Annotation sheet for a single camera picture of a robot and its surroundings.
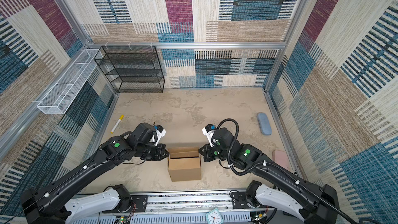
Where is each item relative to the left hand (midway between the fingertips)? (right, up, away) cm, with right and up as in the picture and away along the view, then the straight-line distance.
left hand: (170, 153), depth 70 cm
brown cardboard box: (+6, -5, 0) cm, 8 cm away
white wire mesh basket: (-50, +24, 0) cm, 56 cm away
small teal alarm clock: (+20, -27, -2) cm, 34 cm away
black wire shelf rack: (-34, +46, +39) cm, 69 cm away
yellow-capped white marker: (-40, +13, +34) cm, 54 cm away
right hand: (+13, -1, +1) cm, 13 cm away
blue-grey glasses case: (+54, +8, +29) cm, 62 cm away
